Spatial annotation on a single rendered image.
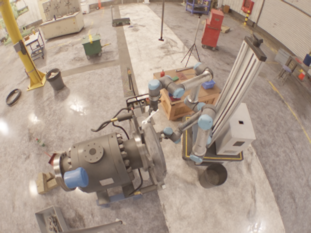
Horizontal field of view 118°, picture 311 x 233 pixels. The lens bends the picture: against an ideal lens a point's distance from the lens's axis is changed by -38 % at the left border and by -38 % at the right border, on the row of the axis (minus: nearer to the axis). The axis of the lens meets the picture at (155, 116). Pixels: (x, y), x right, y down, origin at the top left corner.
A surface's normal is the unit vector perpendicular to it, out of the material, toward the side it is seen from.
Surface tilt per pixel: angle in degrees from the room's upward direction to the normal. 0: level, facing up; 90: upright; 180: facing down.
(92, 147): 0
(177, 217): 0
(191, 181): 0
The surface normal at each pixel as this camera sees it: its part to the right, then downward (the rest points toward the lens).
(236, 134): 0.04, -0.58
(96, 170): 0.21, -0.08
